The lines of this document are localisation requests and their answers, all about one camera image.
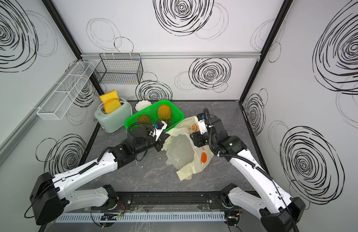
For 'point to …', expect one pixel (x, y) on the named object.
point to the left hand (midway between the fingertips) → (169, 134)
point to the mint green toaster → (113, 121)
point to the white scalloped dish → (141, 105)
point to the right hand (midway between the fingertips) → (195, 134)
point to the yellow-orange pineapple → (164, 113)
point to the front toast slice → (111, 105)
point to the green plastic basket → (177, 113)
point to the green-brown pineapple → (144, 121)
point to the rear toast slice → (110, 96)
